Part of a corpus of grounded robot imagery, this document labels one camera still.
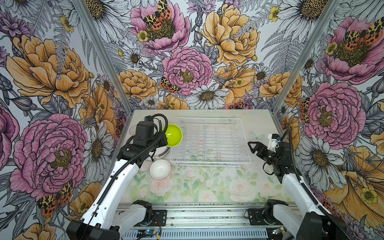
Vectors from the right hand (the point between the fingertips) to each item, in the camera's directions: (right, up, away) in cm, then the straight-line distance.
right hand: (252, 149), depth 84 cm
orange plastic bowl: (-52, -12, +5) cm, 54 cm away
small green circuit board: (-53, -37, -13) cm, 66 cm away
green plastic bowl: (-42, +8, -6) cm, 43 cm away
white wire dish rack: (-21, +2, +19) cm, 29 cm away
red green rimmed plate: (-54, -4, +9) cm, 55 cm away
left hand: (-46, +6, -8) cm, 48 cm away
